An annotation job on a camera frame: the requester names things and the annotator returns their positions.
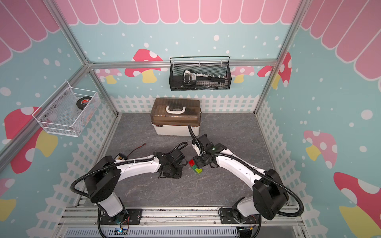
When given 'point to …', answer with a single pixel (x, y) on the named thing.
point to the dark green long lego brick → (194, 167)
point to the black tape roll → (82, 102)
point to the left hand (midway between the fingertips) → (178, 178)
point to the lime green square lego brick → (199, 170)
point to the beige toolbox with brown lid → (172, 116)
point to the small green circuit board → (120, 231)
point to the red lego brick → (191, 162)
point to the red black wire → (144, 144)
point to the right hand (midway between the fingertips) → (199, 160)
